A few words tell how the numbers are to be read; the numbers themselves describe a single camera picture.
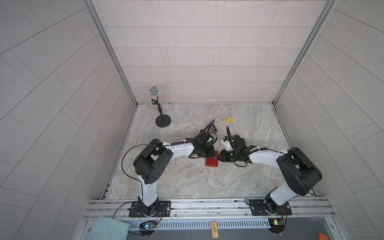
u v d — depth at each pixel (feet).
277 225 2.23
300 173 1.47
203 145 2.49
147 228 2.11
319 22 2.48
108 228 2.11
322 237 2.07
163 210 2.32
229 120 3.45
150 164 1.55
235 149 2.37
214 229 2.14
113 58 2.93
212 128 3.16
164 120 3.46
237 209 2.37
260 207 2.34
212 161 2.82
